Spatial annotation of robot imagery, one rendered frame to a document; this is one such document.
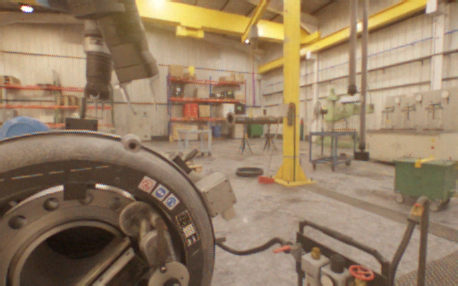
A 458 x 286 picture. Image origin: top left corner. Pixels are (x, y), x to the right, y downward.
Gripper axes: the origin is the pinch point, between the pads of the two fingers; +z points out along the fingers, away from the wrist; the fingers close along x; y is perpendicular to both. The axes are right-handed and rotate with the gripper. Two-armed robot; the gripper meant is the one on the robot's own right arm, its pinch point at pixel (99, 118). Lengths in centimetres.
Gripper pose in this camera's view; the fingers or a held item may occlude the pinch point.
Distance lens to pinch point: 89.8
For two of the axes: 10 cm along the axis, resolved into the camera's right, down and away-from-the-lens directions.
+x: 9.6, 0.5, 2.7
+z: -0.6, 10.0, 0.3
